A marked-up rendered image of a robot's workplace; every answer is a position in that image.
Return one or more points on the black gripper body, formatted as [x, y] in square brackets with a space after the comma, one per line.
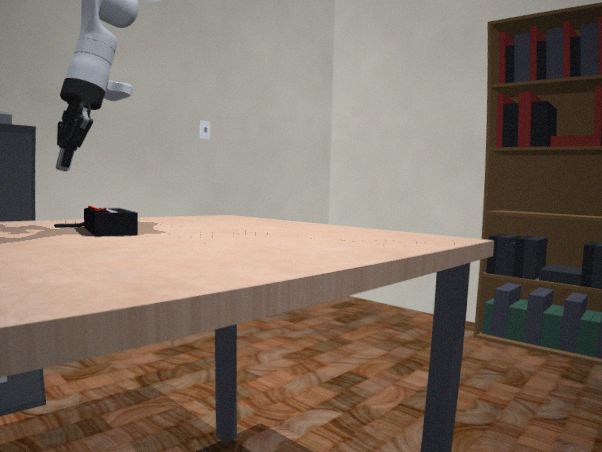
[80, 93]

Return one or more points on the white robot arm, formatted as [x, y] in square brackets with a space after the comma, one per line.
[96, 46]

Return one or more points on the black power strip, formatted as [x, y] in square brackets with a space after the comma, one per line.
[100, 222]

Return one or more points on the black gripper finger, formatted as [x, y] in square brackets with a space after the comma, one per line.
[81, 128]
[60, 137]

